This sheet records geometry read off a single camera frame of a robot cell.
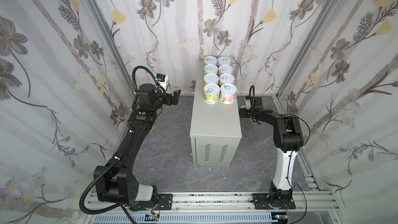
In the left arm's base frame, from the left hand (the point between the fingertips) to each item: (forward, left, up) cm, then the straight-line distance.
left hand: (169, 82), depth 76 cm
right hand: (+9, -47, -29) cm, 56 cm away
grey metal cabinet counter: (-26, -21, -1) cm, 33 cm away
